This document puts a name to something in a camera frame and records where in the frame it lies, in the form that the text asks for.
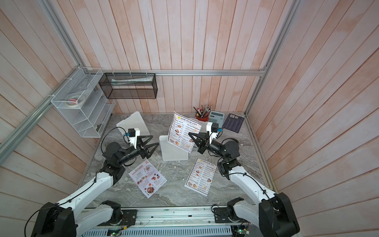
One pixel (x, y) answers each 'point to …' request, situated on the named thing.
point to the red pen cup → (203, 115)
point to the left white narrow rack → (134, 121)
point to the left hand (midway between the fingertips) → (155, 142)
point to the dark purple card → (233, 123)
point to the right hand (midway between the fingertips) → (189, 134)
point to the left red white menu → (150, 178)
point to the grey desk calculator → (217, 117)
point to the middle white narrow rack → (170, 152)
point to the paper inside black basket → (129, 81)
